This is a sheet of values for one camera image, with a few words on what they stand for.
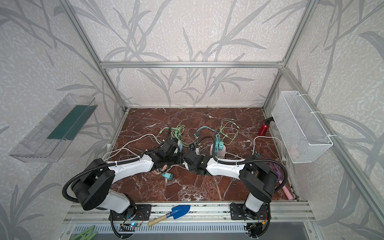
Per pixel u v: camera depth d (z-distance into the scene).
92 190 0.43
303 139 0.62
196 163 0.66
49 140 0.64
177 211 0.74
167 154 0.69
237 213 0.73
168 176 0.82
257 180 0.44
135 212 0.70
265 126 0.96
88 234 0.68
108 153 0.98
